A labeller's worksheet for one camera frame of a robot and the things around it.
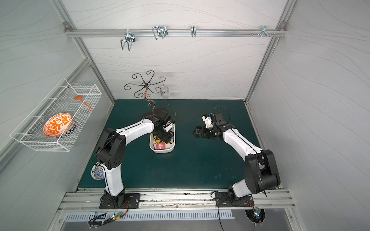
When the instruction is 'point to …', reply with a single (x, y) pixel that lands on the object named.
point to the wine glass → (165, 92)
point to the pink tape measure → (160, 146)
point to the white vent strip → (149, 215)
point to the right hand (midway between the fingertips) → (199, 132)
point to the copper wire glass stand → (146, 85)
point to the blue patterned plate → (98, 172)
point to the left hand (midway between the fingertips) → (167, 138)
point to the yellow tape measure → (157, 141)
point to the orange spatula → (80, 97)
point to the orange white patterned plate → (57, 124)
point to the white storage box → (169, 147)
